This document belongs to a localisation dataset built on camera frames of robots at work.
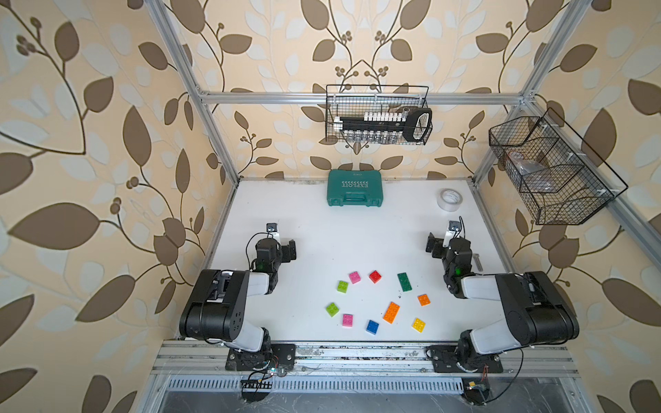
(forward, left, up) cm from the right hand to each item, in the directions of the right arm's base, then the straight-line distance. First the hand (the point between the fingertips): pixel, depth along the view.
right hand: (445, 236), depth 93 cm
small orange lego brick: (-21, +12, -6) cm, 24 cm away
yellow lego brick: (-28, +15, -7) cm, 33 cm away
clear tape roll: (+22, -10, -6) cm, 25 cm away
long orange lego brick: (-24, +23, -6) cm, 34 cm away
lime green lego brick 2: (-23, +42, -5) cm, 48 cm away
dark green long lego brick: (-14, +17, -6) cm, 23 cm away
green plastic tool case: (+27, +32, -2) cm, 42 cm away
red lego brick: (-13, +27, -5) cm, 30 cm away
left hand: (+2, +63, -1) cm, 63 cm away
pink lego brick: (-12, +34, -6) cm, 37 cm away
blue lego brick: (-29, +30, -5) cm, 42 cm away
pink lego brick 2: (-26, +37, -6) cm, 46 cm away
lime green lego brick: (-16, +38, -5) cm, 42 cm away
